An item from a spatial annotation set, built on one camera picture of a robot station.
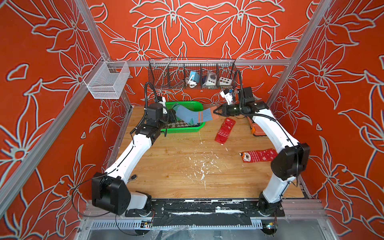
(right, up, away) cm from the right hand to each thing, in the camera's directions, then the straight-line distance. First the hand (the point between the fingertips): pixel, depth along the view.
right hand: (211, 110), depth 79 cm
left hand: (-20, 0, +1) cm, 20 cm away
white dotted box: (+11, +20, +15) cm, 27 cm away
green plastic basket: (-9, +6, +34) cm, 36 cm away
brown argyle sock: (-20, -8, +25) cm, 33 cm away
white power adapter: (+2, +20, +12) cm, 23 cm away
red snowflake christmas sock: (+13, -13, +25) cm, 31 cm away
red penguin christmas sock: (+31, -27, +11) cm, 43 cm away
